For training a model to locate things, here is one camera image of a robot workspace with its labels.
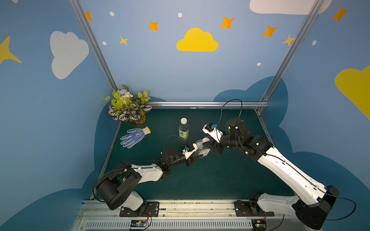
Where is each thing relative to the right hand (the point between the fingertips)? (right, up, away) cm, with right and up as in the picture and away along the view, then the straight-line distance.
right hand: (208, 137), depth 71 cm
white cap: (-13, +9, +17) cm, 23 cm away
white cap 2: (-2, -1, -2) cm, 3 cm away
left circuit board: (-36, -44, 0) cm, 56 cm away
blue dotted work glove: (-48, -2, +33) cm, 58 cm away
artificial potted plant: (-50, +17, +17) cm, 56 cm away
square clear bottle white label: (-3, -6, -1) cm, 7 cm away
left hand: (-3, -7, +8) cm, 11 cm away
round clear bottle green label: (-13, +2, +25) cm, 28 cm away
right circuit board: (+26, -45, +1) cm, 52 cm away
